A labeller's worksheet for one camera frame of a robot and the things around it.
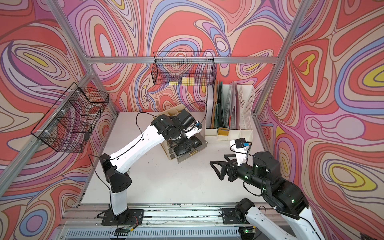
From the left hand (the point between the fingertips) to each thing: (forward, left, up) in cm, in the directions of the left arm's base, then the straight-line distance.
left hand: (189, 143), depth 75 cm
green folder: (+21, -19, -2) cm, 28 cm away
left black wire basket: (+6, +61, +7) cm, 62 cm away
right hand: (-16, -12, +8) cm, 22 cm away
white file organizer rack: (+20, -23, +4) cm, 31 cm away
